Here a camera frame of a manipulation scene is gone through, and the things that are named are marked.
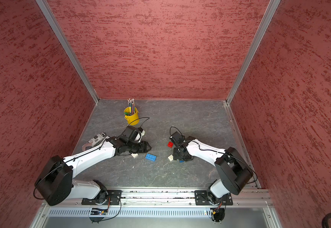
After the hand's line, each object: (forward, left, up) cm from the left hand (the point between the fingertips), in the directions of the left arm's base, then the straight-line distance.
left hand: (147, 151), depth 84 cm
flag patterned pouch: (+10, +36, -4) cm, 38 cm away
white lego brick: (0, +9, -5) cm, 10 cm away
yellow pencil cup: (+24, +14, -1) cm, 28 cm away
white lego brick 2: (-1, -15, -5) cm, 16 cm away
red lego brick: (+8, -14, -6) cm, 17 cm away
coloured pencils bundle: (+32, +14, +9) cm, 36 cm away
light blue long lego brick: (-1, -2, -6) cm, 6 cm away
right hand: (-3, -20, -6) cm, 21 cm away
